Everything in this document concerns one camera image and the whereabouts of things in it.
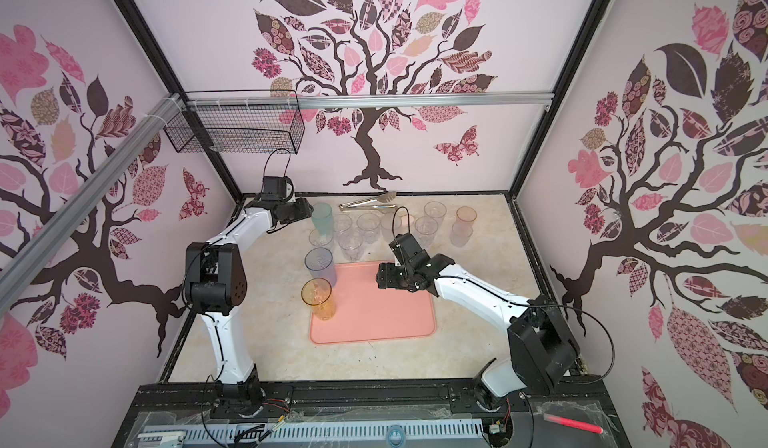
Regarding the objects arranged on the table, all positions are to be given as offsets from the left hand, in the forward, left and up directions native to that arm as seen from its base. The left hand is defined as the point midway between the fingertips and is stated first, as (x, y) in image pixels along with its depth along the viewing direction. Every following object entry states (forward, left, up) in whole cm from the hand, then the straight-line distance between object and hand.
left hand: (308, 210), depth 100 cm
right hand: (-25, -27, +1) cm, 37 cm away
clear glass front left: (-5, -3, -9) cm, 11 cm away
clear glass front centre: (-8, -15, -8) cm, 18 cm away
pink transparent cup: (+4, -57, -7) cm, 57 cm away
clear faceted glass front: (-2, -41, -7) cm, 42 cm away
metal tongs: (+13, -20, -11) cm, 27 cm away
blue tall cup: (-19, -6, -2) cm, 20 cm away
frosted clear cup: (-3, -28, -4) cm, 29 cm away
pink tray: (-31, -20, -12) cm, 39 cm away
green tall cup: (-2, -5, -1) cm, 5 cm away
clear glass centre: (0, -20, -8) cm, 22 cm away
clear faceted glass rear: (+5, -46, -6) cm, 46 cm away
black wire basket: (+19, +21, +23) cm, 36 cm away
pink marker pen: (-60, -72, -9) cm, 95 cm away
